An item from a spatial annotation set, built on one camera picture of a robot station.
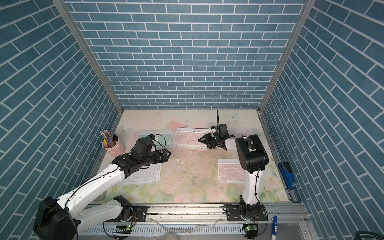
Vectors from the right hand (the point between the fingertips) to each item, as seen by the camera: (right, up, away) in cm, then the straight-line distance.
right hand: (201, 141), depth 97 cm
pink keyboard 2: (-9, +3, +4) cm, 10 cm away
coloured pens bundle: (-54, +1, -11) cm, 55 cm away
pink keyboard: (+27, +5, +9) cm, 29 cm away
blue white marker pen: (+34, -37, -28) cm, 58 cm away
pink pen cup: (-51, -4, -8) cm, 52 cm away
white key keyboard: (-29, -17, -11) cm, 36 cm away
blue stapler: (+51, -16, -9) cm, 54 cm away
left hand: (-18, -5, -17) cm, 25 cm away
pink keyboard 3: (+17, -16, -9) cm, 25 cm away
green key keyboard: (-19, +5, -24) cm, 31 cm away
